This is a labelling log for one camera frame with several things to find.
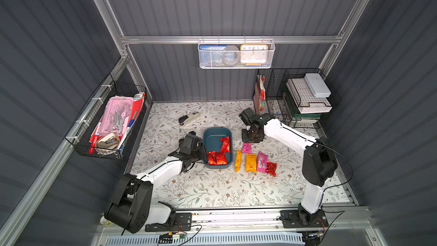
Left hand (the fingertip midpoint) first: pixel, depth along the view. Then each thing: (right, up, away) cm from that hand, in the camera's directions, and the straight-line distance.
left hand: (206, 151), depth 89 cm
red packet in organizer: (+35, +34, +20) cm, 53 cm away
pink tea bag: (+30, -4, 0) cm, 30 cm away
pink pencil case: (-37, +19, -17) cm, 45 cm away
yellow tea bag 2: (+17, -4, -2) cm, 18 cm away
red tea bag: (+34, -8, -2) cm, 35 cm away
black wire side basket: (-43, +12, -26) cm, 52 cm away
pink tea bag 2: (+23, +1, +5) cm, 23 cm away
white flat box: (+65, +37, +11) cm, 76 cm away
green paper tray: (+63, +17, +20) cm, 69 cm away
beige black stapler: (-14, +16, +17) cm, 27 cm away
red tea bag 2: (+6, -4, +1) cm, 7 cm away
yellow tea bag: (+24, -6, -2) cm, 24 cm away
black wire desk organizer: (+49, +29, +32) cm, 65 cm away
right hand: (+24, +7, +1) cm, 25 cm away
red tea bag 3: (+10, +3, +5) cm, 12 cm away
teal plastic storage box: (+6, +1, +9) cm, 11 cm away
